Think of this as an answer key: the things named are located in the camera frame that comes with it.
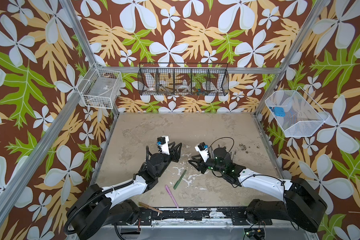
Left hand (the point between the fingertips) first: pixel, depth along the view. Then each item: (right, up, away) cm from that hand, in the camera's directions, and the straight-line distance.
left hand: (177, 141), depth 78 cm
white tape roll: (+4, +34, +21) cm, 40 cm away
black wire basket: (+12, +39, +19) cm, 45 cm away
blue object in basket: (+60, +17, +9) cm, 63 cm away
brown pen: (-14, -35, -1) cm, 38 cm away
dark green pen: (+1, -24, +9) cm, 25 cm away
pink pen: (-5, -28, +5) cm, 29 cm away
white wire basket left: (-46, +30, +8) cm, 55 cm away
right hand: (+7, -10, +1) cm, 12 cm away
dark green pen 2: (+35, -12, +18) cm, 41 cm away
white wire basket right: (+67, +13, +1) cm, 68 cm away
